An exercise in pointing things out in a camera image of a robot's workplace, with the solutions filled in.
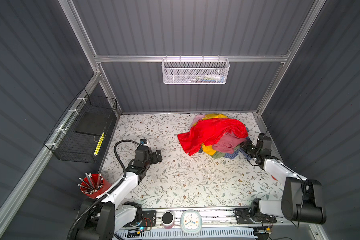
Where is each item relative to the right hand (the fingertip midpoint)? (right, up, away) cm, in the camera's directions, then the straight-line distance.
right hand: (243, 142), depth 90 cm
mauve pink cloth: (-10, 0, -2) cm, 10 cm away
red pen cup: (-81, -20, -16) cm, 85 cm away
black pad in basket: (-82, +12, -14) cm, 84 cm away
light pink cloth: (-26, +16, +25) cm, 40 cm away
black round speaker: (-44, -34, -21) cm, 59 cm away
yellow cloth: (-21, -5, +6) cm, 22 cm away
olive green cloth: (-14, -8, +3) cm, 16 cm away
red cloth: (-22, +7, +3) cm, 23 cm away
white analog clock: (-33, -36, -19) cm, 52 cm away
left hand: (-54, -6, -2) cm, 55 cm away
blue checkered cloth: (0, -7, +6) cm, 10 cm away
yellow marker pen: (-76, +2, -21) cm, 79 cm away
